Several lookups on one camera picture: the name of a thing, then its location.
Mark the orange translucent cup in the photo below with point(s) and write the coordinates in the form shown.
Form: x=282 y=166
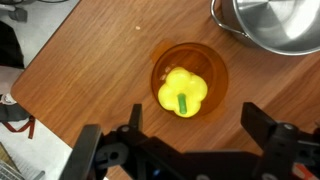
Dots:
x=200 y=56

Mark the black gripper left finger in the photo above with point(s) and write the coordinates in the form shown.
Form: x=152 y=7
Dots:
x=136 y=116

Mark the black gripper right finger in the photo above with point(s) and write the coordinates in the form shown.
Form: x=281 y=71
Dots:
x=258 y=123

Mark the dark grey bag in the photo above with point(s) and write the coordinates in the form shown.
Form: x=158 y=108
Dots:
x=11 y=111

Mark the silver metal pot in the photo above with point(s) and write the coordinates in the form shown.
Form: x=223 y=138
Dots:
x=283 y=26

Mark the yellow bell pepper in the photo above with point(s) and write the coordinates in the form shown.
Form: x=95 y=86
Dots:
x=181 y=83

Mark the wooden table with metal legs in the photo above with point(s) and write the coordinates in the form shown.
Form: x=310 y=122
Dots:
x=100 y=66

